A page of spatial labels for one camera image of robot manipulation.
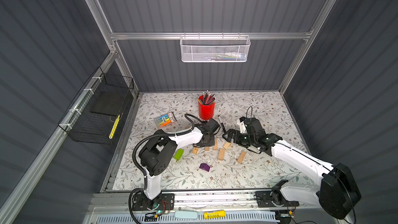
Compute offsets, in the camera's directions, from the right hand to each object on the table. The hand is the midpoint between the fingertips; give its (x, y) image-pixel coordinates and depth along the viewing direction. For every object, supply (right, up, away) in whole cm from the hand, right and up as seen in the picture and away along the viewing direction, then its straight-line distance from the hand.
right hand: (229, 138), depth 82 cm
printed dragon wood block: (-19, -8, +7) cm, 22 cm away
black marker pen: (-2, +6, +19) cm, 20 cm away
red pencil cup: (-12, +14, +18) cm, 26 cm away
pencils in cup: (-12, +23, +17) cm, 30 cm away
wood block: (-7, -6, +11) cm, 14 cm away
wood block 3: (-4, -10, +5) cm, 12 cm away
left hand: (-10, -4, +10) cm, 15 cm away
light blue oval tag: (-22, -31, -13) cm, 41 cm away
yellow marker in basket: (-54, +8, -13) cm, 56 cm away
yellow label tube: (-9, -31, -14) cm, 35 cm away
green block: (-29, -10, +6) cm, 31 cm away
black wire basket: (-67, +12, -10) cm, 69 cm away
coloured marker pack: (-39, +8, +20) cm, 45 cm away
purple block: (-13, -15, 0) cm, 20 cm away
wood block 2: (-12, -8, +9) cm, 16 cm away
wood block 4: (+8, -12, +7) cm, 16 cm away
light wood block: (0, -6, +9) cm, 11 cm away
